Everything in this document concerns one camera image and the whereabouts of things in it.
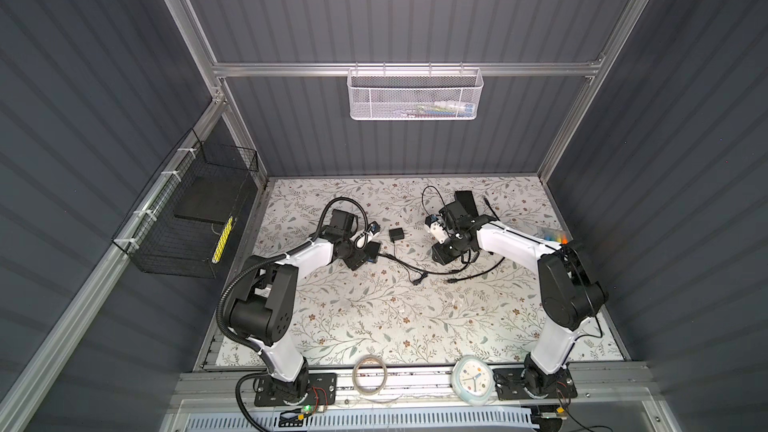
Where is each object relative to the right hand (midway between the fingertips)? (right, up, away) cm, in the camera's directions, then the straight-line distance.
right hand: (441, 256), depth 93 cm
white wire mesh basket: (-6, +62, +30) cm, 69 cm away
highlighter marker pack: (+41, +5, +9) cm, 42 cm away
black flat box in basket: (-64, +18, -15) cm, 68 cm away
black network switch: (-22, +1, +6) cm, 23 cm away
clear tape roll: (-25, -30, -16) cm, 42 cm away
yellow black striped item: (-56, +8, -24) cm, 61 cm away
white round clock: (+4, -27, -21) cm, 34 cm away
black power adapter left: (-14, +6, +7) cm, 17 cm away
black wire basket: (-67, +12, -21) cm, 71 cm away
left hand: (-27, +2, +3) cm, 28 cm away
